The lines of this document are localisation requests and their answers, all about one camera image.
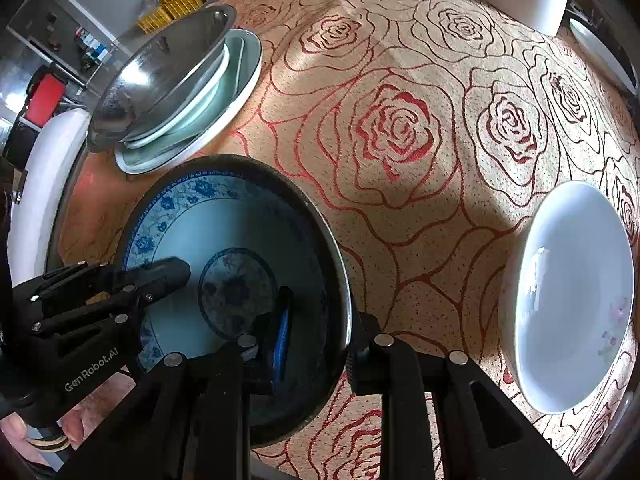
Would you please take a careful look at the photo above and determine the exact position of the blue patterned ceramic bowl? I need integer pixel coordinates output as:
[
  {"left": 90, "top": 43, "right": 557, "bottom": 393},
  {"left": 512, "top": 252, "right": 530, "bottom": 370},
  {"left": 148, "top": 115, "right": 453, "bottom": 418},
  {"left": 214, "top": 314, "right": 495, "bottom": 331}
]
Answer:
[{"left": 115, "top": 155, "right": 352, "bottom": 448}]

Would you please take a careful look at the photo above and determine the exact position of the small white ceramic bowl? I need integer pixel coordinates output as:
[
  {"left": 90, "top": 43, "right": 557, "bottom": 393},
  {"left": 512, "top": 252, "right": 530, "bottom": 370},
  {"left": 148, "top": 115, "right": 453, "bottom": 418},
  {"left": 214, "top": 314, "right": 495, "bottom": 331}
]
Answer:
[{"left": 499, "top": 181, "right": 634, "bottom": 414}]

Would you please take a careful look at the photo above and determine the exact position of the stainless steel mixing bowl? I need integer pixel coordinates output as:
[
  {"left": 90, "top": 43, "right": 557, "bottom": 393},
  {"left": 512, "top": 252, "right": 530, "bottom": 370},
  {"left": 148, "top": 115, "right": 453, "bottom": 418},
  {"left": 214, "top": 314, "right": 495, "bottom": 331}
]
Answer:
[{"left": 87, "top": 4, "right": 236, "bottom": 153}]

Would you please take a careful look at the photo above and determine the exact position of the green square plate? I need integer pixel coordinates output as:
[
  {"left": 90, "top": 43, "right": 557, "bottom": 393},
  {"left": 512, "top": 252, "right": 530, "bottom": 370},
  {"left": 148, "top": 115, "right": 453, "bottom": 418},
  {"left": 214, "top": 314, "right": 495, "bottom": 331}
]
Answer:
[{"left": 119, "top": 28, "right": 245, "bottom": 166}]

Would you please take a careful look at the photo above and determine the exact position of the person's hand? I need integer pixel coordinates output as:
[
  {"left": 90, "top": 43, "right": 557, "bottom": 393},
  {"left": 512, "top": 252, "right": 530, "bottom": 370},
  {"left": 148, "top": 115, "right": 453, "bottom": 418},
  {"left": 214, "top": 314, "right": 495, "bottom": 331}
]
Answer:
[{"left": 1, "top": 373, "right": 134, "bottom": 467}]

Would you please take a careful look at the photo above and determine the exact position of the white cushioned chair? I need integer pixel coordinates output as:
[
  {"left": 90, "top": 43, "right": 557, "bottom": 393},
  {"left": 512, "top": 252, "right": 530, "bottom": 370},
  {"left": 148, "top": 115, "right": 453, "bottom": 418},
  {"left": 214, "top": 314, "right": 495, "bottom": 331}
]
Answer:
[{"left": 8, "top": 108, "right": 90, "bottom": 285}]

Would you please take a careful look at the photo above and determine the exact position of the large white round plate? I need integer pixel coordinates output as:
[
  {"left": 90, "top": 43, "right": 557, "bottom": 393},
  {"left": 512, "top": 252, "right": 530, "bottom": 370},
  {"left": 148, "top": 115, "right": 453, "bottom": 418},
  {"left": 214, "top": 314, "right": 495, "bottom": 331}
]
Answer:
[{"left": 115, "top": 28, "right": 262, "bottom": 176}]

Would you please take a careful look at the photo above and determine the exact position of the rose patterned tablecloth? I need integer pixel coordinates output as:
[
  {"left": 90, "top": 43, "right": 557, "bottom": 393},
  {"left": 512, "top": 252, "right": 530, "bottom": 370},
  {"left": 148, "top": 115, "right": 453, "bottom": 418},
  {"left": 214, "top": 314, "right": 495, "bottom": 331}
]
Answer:
[{"left": 56, "top": 0, "right": 640, "bottom": 480}]

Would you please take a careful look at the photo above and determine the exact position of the small white plate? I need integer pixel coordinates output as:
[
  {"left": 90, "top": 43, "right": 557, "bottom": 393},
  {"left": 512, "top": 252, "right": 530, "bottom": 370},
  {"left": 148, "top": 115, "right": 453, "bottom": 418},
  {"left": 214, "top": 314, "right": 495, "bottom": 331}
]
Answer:
[{"left": 568, "top": 18, "right": 636, "bottom": 94}]

